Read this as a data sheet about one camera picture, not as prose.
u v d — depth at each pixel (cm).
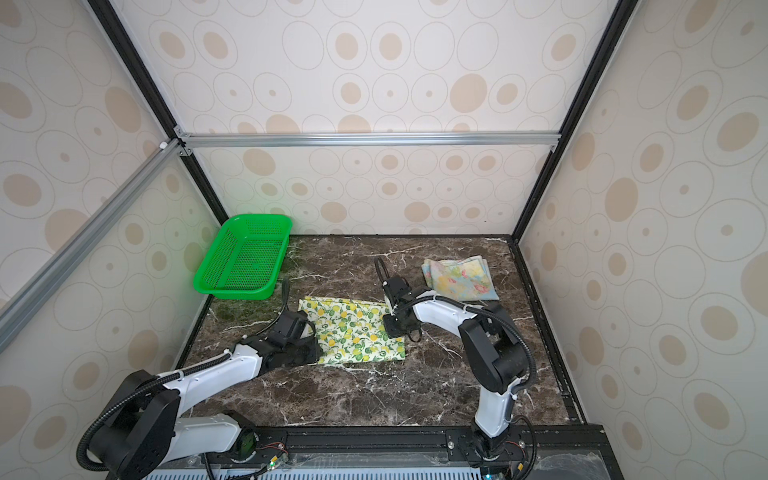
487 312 51
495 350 49
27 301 52
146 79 78
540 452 71
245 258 113
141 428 41
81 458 39
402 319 79
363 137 89
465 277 106
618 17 69
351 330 92
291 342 70
